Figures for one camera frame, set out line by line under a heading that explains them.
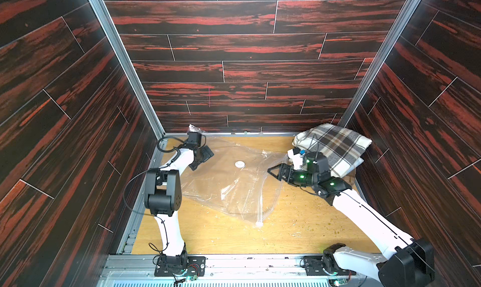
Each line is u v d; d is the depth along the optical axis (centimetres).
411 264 38
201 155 87
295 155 71
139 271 73
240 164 101
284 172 67
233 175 96
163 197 53
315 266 74
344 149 91
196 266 73
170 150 77
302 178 65
